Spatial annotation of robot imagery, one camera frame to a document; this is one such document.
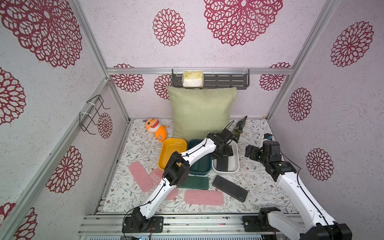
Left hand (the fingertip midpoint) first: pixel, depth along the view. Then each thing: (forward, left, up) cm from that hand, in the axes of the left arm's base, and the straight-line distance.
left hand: (225, 155), depth 94 cm
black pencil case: (-6, +3, +1) cm, 6 cm away
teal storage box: (-6, +14, -2) cm, 16 cm away
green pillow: (+18, +18, +21) cm, 33 cm away
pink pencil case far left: (-12, +51, -4) cm, 53 cm away
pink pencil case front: (-24, +14, -4) cm, 28 cm away
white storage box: (-1, -6, -4) cm, 8 cm away
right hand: (-2, -13, +13) cm, 19 cm away
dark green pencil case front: (-15, +19, -4) cm, 25 cm away
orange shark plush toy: (+23, +49, +3) cm, 54 cm away
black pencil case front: (-19, -1, -5) cm, 19 cm away
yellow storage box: (+10, +37, -6) cm, 39 cm away
